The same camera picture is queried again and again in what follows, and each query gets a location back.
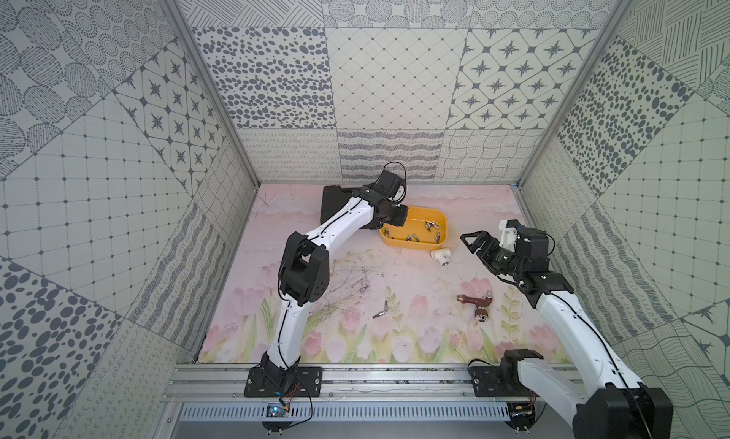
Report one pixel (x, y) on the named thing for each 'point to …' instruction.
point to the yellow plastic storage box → (394, 236)
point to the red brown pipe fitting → (481, 313)
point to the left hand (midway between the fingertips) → (403, 212)
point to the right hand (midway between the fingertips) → (468, 247)
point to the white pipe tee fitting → (442, 256)
